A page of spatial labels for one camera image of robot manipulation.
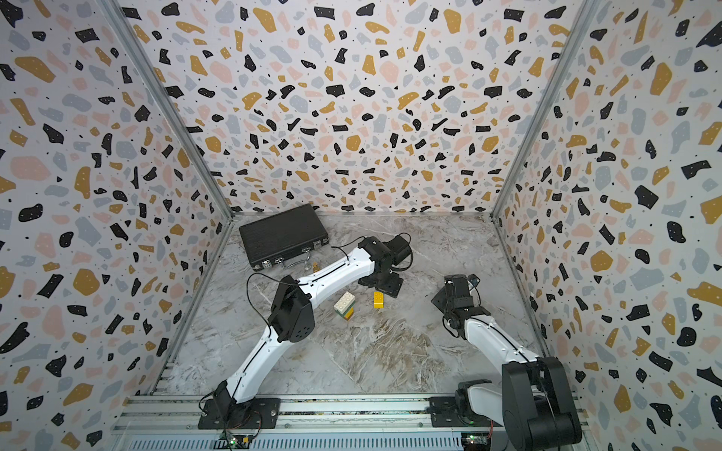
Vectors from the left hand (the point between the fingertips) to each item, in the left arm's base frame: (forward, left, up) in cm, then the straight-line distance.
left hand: (390, 288), depth 91 cm
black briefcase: (+26, +41, -3) cm, 48 cm away
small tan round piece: (+13, +27, -6) cm, 30 cm away
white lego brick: (-6, +14, +2) cm, 16 cm away
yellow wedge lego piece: (-1, +4, -6) cm, 7 cm away
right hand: (-2, -17, -2) cm, 17 cm away
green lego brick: (-7, +13, -1) cm, 15 cm away
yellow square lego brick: (-7, +14, -5) cm, 16 cm away
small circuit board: (-39, +40, -7) cm, 57 cm away
